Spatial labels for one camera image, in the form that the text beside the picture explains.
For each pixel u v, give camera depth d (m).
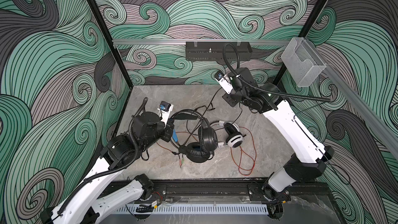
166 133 0.55
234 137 0.83
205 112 1.04
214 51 0.95
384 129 0.52
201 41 0.93
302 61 0.79
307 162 0.41
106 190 0.41
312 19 0.83
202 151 0.55
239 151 0.87
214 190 0.75
